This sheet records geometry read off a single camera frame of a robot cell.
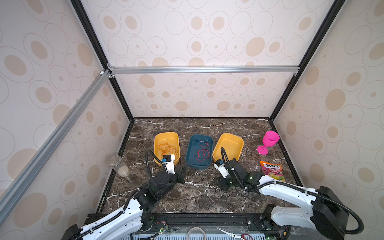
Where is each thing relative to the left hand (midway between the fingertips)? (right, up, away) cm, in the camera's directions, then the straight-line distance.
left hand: (192, 165), depth 73 cm
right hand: (+14, -10, +9) cm, 20 cm away
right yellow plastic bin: (+27, +7, +30) cm, 42 cm away
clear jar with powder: (-41, 0, +6) cm, 41 cm away
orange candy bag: (+49, -7, +16) cm, 53 cm away
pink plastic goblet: (+46, +12, +15) cm, 50 cm away
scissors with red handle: (+23, -33, -3) cm, 40 cm away
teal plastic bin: (-1, +6, +29) cm, 30 cm away
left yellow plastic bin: (-14, +11, +30) cm, 35 cm away
